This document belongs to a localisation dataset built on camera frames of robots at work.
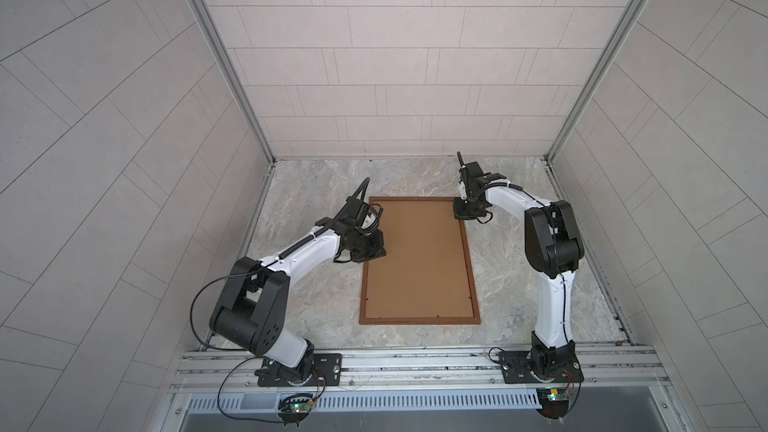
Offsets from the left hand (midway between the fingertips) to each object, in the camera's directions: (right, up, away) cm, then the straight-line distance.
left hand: (393, 247), depth 85 cm
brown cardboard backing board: (+9, -8, +1) cm, 12 cm away
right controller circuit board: (+37, -32, -17) cm, 52 cm away
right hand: (+22, +8, +15) cm, 28 cm away
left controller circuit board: (-21, -30, -21) cm, 42 cm away
